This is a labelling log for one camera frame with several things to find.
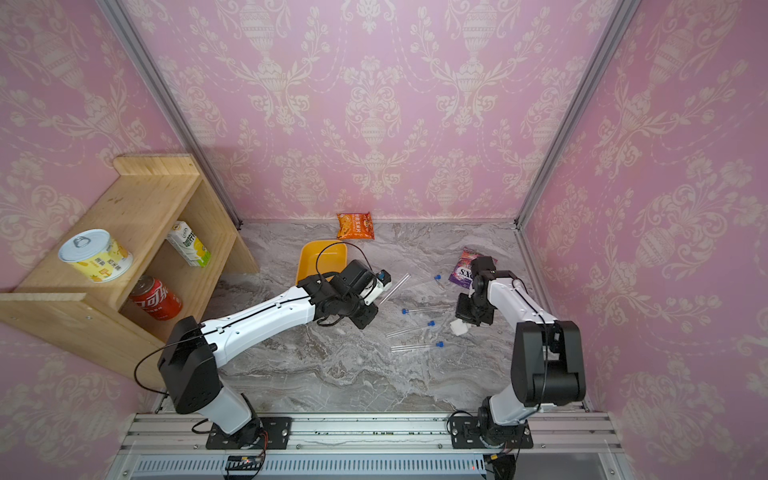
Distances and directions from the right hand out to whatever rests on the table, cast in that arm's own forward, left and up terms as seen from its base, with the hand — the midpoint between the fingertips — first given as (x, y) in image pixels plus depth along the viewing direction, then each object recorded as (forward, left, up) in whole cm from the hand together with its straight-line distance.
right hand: (466, 316), depth 89 cm
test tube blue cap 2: (+6, +18, -5) cm, 19 cm away
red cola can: (-5, +74, +27) cm, 79 cm away
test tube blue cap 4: (-7, +20, -4) cm, 22 cm away
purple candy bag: (+17, -3, -3) cm, 18 cm away
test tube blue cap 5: (+17, +5, -4) cm, 19 cm away
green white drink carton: (+10, +73, +26) cm, 78 cm away
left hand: (-2, +27, +8) cm, 28 cm away
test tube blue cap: (+5, +19, +13) cm, 23 cm away
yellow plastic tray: (+27, +48, -2) cm, 55 cm away
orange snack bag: (+41, +34, 0) cm, 53 cm away
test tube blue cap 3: (-1, +18, -6) cm, 19 cm away
